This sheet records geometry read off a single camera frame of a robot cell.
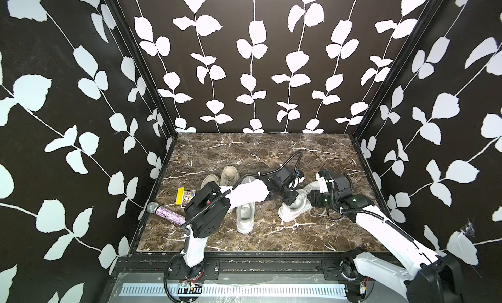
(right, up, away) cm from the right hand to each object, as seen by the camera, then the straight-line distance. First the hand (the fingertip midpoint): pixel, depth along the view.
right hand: (309, 192), depth 83 cm
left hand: (-5, -1, +3) cm, 6 cm away
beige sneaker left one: (-47, +4, +12) cm, 49 cm away
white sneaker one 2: (-28, -10, 0) cm, 30 cm away
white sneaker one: (-3, -6, 0) cm, 6 cm away
